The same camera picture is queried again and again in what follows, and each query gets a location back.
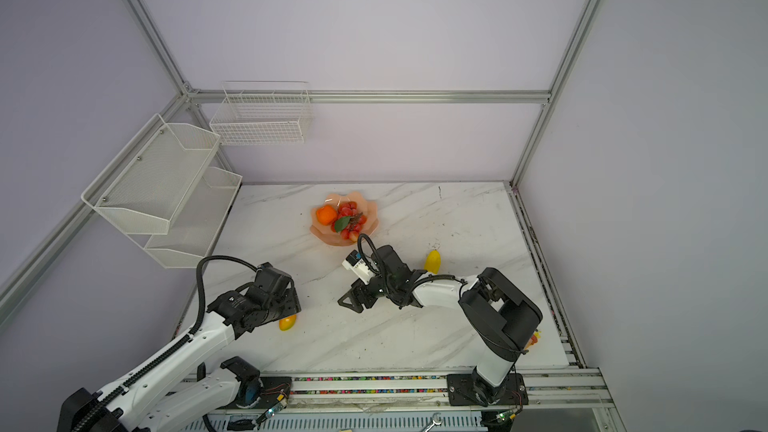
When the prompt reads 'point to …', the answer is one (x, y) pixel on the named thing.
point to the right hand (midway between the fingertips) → (346, 293)
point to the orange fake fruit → (326, 214)
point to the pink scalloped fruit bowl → (325, 233)
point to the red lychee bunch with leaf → (349, 221)
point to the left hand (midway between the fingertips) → (286, 306)
